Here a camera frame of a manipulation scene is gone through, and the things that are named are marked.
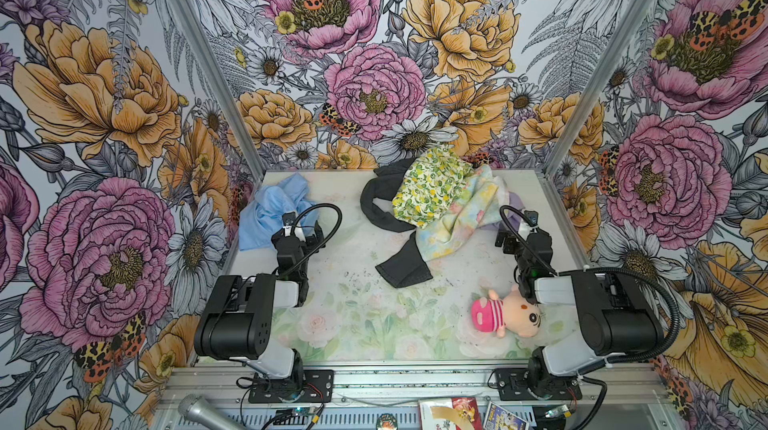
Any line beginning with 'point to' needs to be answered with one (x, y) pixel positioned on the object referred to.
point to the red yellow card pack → (457, 413)
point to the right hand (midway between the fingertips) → (517, 231)
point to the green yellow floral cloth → (433, 178)
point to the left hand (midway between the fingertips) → (303, 231)
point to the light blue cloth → (262, 218)
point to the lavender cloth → (513, 216)
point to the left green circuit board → (303, 410)
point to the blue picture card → (499, 418)
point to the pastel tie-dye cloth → (481, 203)
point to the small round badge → (387, 421)
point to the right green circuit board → (557, 411)
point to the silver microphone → (205, 415)
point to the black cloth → (407, 269)
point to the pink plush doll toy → (514, 313)
